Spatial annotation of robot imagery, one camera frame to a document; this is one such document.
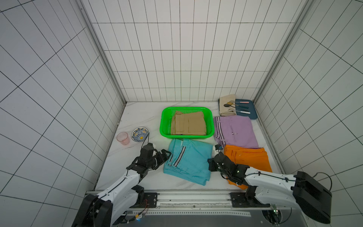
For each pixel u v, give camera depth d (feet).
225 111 3.67
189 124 3.30
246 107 3.77
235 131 3.21
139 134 3.20
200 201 2.44
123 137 3.03
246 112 3.70
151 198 2.37
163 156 2.52
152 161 2.38
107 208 1.32
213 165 2.40
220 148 2.47
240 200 2.38
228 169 2.07
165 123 3.40
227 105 3.86
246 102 3.87
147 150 2.16
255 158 2.80
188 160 2.81
